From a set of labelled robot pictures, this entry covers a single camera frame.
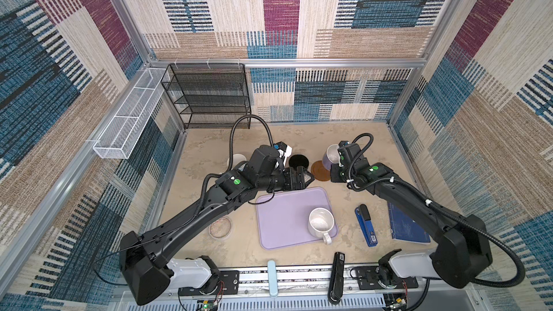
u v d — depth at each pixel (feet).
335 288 2.34
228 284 2.40
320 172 3.35
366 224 2.72
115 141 3.00
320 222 2.79
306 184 2.03
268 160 1.75
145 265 1.26
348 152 2.13
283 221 2.83
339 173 2.44
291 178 1.98
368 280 2.39
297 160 3.02
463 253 1.32
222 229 2.80
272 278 2.34
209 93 3.56
